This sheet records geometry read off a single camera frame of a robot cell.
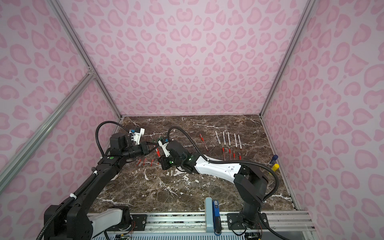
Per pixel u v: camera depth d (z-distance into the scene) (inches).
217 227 27.0
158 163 37.3
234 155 38.5
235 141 40.8
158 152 30.2
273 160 34.7
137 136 28.9
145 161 37.5
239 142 40.7
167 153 27.6
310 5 27.2
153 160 37.5
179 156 23.9
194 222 29.5
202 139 41.6
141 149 27.4
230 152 38.7
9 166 20.3
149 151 28.6
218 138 41.8
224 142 40.8
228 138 41.8
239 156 37.9
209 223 27.1
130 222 28.3
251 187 17.7
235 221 28.8
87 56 34.0
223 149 39.6
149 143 29.2
